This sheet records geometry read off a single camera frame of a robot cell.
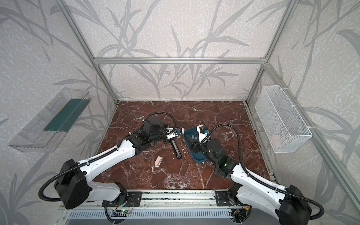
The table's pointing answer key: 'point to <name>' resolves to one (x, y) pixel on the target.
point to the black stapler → (176, 149)
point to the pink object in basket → (275, 141)
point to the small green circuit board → (125, 211)
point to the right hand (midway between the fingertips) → (192, 130)
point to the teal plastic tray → (200, 156)
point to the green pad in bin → (68, 115)
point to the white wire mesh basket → (285, 130)
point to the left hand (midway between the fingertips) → (180, 124)
